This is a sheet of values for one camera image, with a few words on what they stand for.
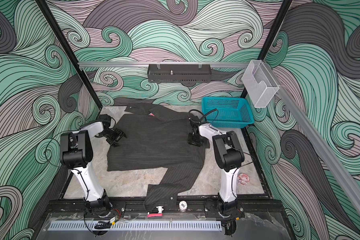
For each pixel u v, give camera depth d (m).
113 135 0.86
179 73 0.95
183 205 0.69
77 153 0.53
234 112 1.17
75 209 0.74
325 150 0.51
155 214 0.68
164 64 0.93
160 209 0.71
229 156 0.52
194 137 0.85
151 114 1.11
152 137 1.01
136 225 0.70
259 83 0.79
